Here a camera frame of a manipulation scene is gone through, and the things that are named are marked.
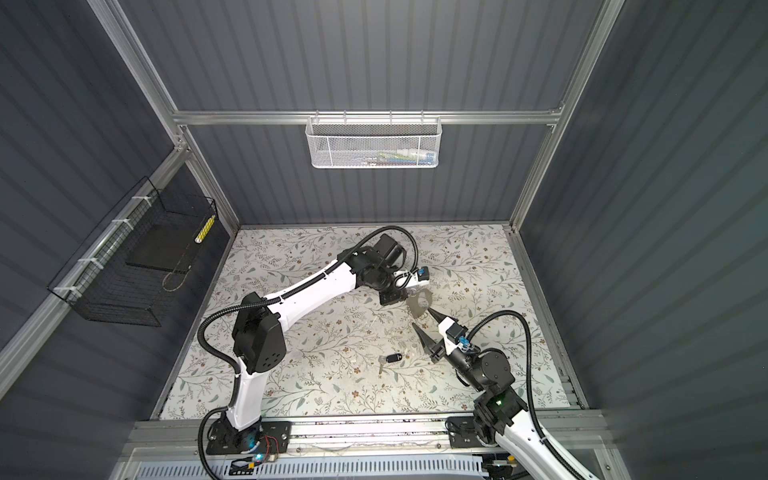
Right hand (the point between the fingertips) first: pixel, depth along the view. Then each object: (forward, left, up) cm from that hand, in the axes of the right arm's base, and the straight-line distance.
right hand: (428, 319), depth 70 cm
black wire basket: (+11, +72, +8) cm, 74 cm away
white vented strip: (-27, -4, -24) cm, 36 cm away
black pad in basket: (+19, +69, +7) cm, 72 cm away
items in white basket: (+51, +7, +12) cm, 52 cm away
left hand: (+14, +5, -9) cm, 18 cm away
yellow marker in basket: (+24, +60, +7) cm, 65 cm away
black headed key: (-1, +10, -22) cm, 24 cm away
